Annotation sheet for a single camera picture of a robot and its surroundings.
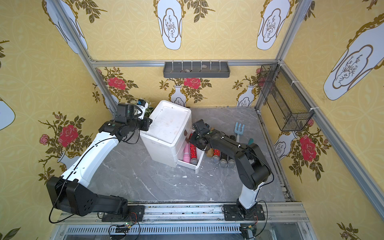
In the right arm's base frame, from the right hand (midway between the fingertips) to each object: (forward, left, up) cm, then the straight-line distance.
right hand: (187, 142), depth 91 cm
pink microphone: (-6, 0, -4) cm, 7 cm away
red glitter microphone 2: (-7, -17, -5) cm, 19 cm away
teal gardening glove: (+8, -42, -8) cm, 44 cm away
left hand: (+3, +20, +16) cm, 26 cm away
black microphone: (-9, -22, -5) cm, 24 cm away
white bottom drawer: (-7, -8, -2) cm, 11 cm away
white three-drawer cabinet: (-2, +8, +15) cm, 17 cm away
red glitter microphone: (-2, -4, -4) cm, 6 cm away
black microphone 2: (-9, -27, -5) cm, 29 cm away
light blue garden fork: (+16, -35, -9) cm, 40 cm away
